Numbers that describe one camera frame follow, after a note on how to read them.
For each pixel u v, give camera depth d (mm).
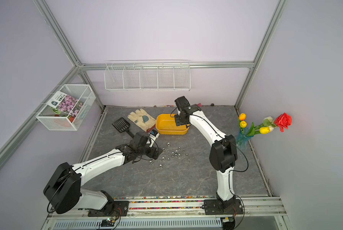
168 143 973
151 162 890
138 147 658
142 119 1117
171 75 1085
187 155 932
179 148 964
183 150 944
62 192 417
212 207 738
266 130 694
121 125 1085
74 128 699
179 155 919
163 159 904
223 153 505
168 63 929
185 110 644
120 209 728
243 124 708
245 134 819
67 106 738
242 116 737
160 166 870
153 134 758
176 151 936
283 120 619
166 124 1102
